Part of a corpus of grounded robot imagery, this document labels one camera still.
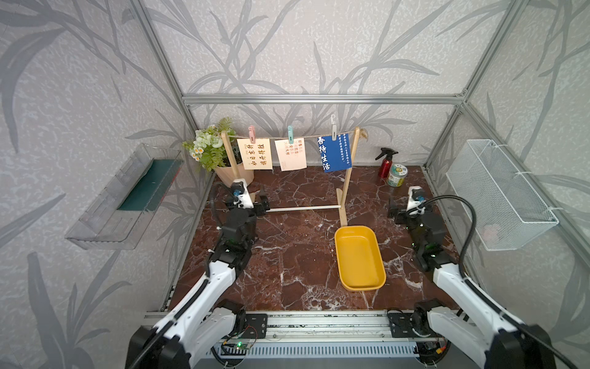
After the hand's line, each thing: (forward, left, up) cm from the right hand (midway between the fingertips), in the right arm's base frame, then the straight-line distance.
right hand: (404, 195), depth 79 cm
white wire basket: (-15, -22, +10) cm, 28 cm away
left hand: (0, +52, +6) cm, 53 cm away
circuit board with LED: (-41, +55, -22) cm, 72 cm away
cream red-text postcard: (+8, +39, +12) cm, 42 cm away
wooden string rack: (+10, +20, -12) cm, 25 cm away
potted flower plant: (+21, +73, +6) cm, 76 cm away
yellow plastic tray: (-15, +14, -22) cm, 30 cm away
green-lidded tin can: (+25, -8, -16) cm, 31 cm away
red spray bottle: (+31, -4, -17) cm, 35 cm away
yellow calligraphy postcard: (+8, +51, +12) cm, 53 cm away
